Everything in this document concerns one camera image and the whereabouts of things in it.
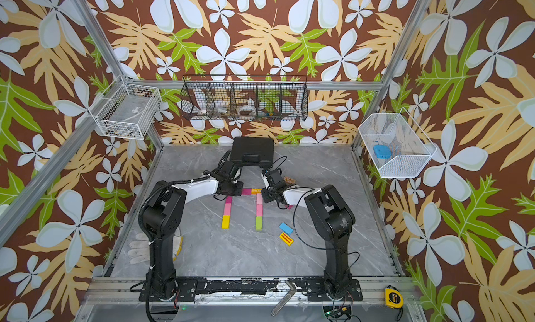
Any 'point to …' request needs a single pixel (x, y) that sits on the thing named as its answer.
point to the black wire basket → (245, 97)
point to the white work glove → (138, 251)
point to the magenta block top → (246, 191)
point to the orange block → (255, 191)
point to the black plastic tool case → (253, 151)
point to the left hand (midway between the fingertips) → (241, 187)
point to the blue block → (285, 228)
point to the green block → (259, 223)
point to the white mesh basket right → (396, 145)
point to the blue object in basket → (382, 151)
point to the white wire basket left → (127, 110)
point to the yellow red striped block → (288, 240)
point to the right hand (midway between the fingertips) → (265, 191)
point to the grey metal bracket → (285, 300)
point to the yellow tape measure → (393, 298)
